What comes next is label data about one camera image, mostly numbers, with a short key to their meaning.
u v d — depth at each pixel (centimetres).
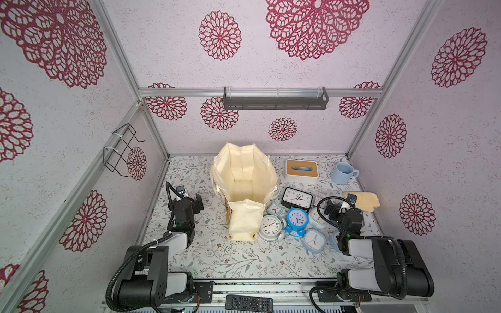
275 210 95
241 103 87
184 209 68
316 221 89
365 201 98
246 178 106
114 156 75
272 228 87
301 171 108
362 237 89
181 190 76
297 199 97
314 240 85
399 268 41
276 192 100
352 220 69
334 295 72
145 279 42
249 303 70
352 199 76
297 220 90
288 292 75
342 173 103
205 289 75
